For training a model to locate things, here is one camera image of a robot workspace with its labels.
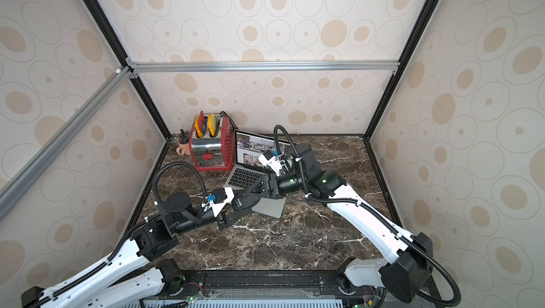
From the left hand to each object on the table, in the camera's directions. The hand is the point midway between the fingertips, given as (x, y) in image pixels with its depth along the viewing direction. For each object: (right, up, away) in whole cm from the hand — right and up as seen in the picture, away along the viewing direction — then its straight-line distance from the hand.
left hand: (249, 202), depth 62 cm
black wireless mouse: (-1, +1, -1) cm, 2 cm away
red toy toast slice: (-26, +30, +33) cm, 51 cm away
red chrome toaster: (-21, +20, +33) cm, 44 cm away
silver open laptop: (-6, +8, +43) cm, 44 cm away
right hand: (0, +1, -1) cm, 1 cm away
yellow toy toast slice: (-22, +27, +36) cm, 50 cm away
